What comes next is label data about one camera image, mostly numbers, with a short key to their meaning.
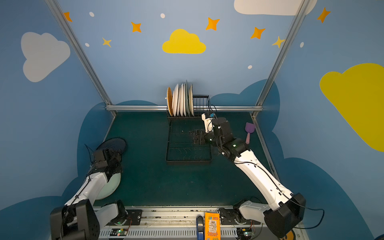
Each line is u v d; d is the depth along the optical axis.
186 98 0.80
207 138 0.63
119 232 0.71
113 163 0.75
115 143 1.03
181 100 0.80
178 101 0.80
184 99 0.80
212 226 0.69
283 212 0.37
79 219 0.41
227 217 0.75
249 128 1.11
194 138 0.64
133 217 0.74
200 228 0.69
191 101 0.82
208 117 0.64
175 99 0.81
